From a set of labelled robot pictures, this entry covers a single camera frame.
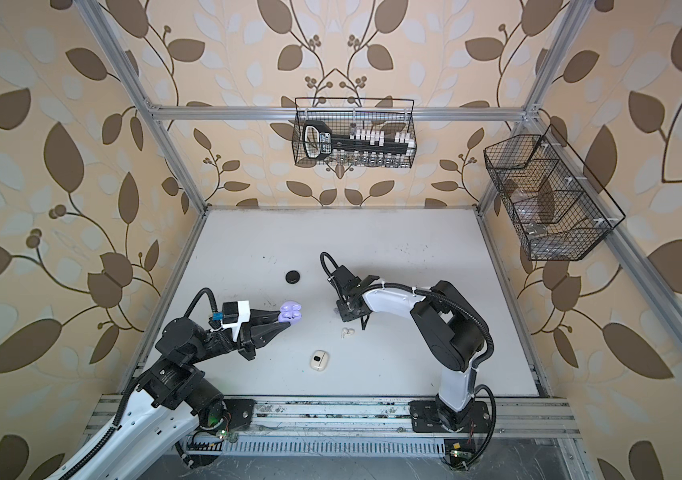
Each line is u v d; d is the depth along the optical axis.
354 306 0.67
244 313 0.53
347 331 0.88
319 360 0.82
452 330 0.48
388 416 0.75
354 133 0.81
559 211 0.73
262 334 0.58
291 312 0.62
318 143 0.85
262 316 0.61
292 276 1.00
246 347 0.56
